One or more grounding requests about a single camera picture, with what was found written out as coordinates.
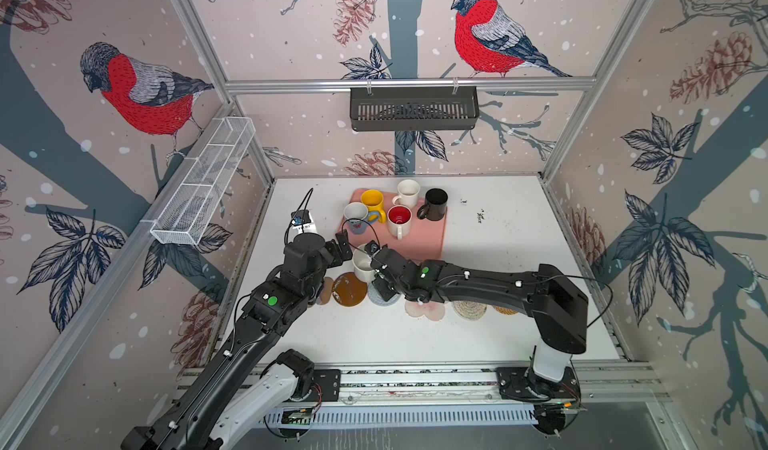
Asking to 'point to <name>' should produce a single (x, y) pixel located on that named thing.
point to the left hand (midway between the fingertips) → (330, 235)
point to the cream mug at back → (408, 191)
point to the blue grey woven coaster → (378, 299)
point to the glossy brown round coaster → (348, 290)
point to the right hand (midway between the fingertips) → (375, 278)
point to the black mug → (435, 204)
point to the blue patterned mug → (356, 210)
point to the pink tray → (425, 240)
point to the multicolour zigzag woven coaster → (469, 309)
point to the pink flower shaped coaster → (432, 310)
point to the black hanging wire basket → (417, 108)
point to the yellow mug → (374, 200)
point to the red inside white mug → (399, 220)
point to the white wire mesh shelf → (197, 194)
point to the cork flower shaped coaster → (325, 295)
